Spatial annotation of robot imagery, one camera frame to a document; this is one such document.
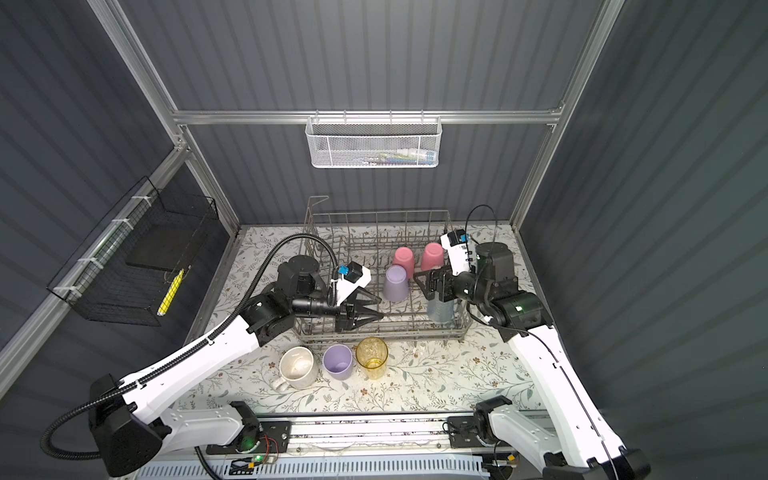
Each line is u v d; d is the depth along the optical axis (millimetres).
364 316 619
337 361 841
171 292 692
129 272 716
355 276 559
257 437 708
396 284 866
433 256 945
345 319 588
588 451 368
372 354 707
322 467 771
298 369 843
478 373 845
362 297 649
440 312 895
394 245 1084
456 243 597
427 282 612
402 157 914
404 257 923
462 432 736
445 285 595
